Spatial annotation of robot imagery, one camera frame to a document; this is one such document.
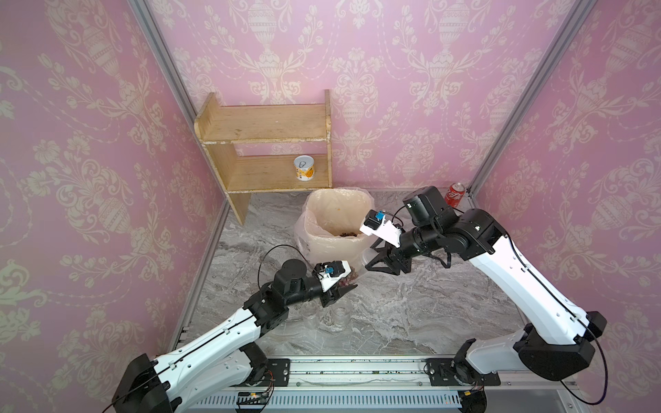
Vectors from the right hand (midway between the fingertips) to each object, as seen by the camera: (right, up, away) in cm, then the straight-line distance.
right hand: (373, 255), depth 63 cm
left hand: (-5, -7, +8) cm, 12 cm away
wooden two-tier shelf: (-44, +39, +46) cm, 75 cm away
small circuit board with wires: (-33, -43, +10) cm, 55 cm away
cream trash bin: (-12, +6, +35) cm, 37 cm away
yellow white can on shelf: (-20, +27, +29) cm, 45 cm away
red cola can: (+41, +18, +44) cm, 63 cm away
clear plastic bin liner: (-12, +6, +16) cm, 20 cm away
